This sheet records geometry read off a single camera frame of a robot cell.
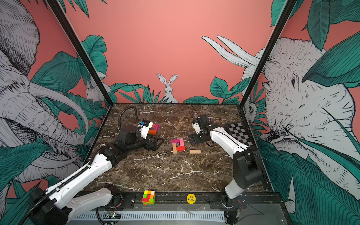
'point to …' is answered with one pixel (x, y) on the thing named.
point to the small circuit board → (112, 214)
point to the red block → (181, 148)
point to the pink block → (181, 141)
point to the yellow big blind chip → (191, 198)
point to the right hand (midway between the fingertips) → (195, 137)
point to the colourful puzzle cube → (148, 198)
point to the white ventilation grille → (153, 216)
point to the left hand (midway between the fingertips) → (159, 136)
